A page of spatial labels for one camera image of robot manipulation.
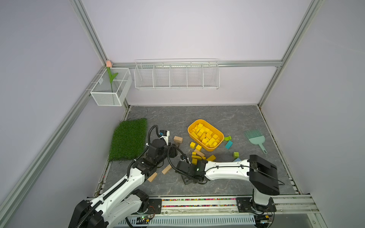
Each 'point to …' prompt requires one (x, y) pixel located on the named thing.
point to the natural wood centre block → (199, 153)
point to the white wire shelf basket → (177, 74)
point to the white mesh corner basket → (101, 91)
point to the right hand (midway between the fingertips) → (186, 175)
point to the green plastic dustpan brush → (255, 137)
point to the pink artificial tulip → (112, 77)
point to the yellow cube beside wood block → (198, 147)
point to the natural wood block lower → (151, 178)
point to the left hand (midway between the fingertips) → (175, 144)
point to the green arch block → (227, 138)
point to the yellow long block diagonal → (211, 158)
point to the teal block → (228, 145)
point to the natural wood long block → (166, 170)
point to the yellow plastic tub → (205, 135)
